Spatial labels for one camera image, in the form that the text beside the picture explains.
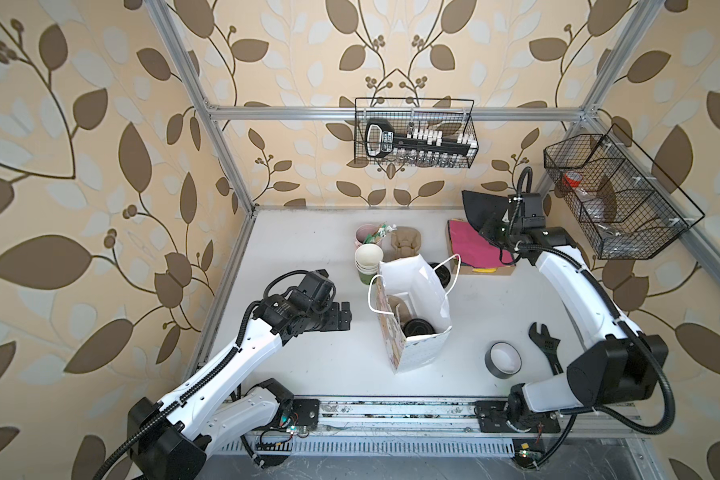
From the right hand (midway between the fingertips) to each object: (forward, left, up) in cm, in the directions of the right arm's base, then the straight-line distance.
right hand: (487, 230), depth 82 cm
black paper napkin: (+7, +1, +2) cm, 7 cm away
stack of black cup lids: (-15, +16, +2) cm, 22 cm away
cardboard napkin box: (+1, -2, -22) cm, 22 cm away
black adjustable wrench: (-24, -17, -22) cm, 37 cm away
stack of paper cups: (+1, +34, -13) cm, 36 cm away
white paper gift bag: (-13, +20, -20) cm, 31 cm away
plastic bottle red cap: (+15, -29, +5) cm, 33 cm away
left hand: (-19, +41, -10) cm, 46 cm away
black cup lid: (-22, +21, -12) cm, 33 cm away
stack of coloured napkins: (+8, -4, -19) cm, 21 cm away
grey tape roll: (-28, -3, -24) cm, 36 cm away
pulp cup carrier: (-13, +23, -23) cm, 35 cm away
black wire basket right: (-3, -31, +10) cm, 33 cm away
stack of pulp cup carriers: (+15, +19, -22) cm, 33 cm away
